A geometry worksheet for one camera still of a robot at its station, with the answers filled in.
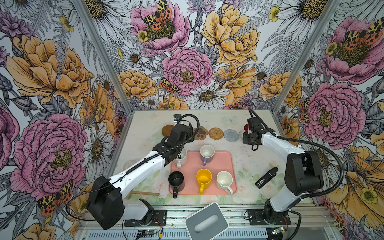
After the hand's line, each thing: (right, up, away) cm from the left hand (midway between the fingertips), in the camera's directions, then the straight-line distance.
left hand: (186, 132), depth 82 cm
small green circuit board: (-16, -46, -10) cm, 50 cm away
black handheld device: (+44, -25, +2) cm, 51 cm away
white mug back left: (-2, -16, +4) cm, 16 cm away
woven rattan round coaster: (+19, -2, +27) cm, 33 cm away
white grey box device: (+11, -43, -10) cm, 45 cm away
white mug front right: (+21, -27, +3) cm, 34 cm away
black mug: (-6, -27, +3) cm, 27 cm away
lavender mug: (+12, -13, +14) cm, 23 cm away
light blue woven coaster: (+30, -4, +26) cm, 40 cm away
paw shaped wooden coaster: (+9, -3, +27) cm, 28 cm away
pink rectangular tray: (+22, -19, +13) cm, 31 cm away
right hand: (+37, -7, +12) cm, 40 cm away
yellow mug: (+10, -26, +4) cm, 28 cm away
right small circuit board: (+44, -46, -10) cm, 64 cm away
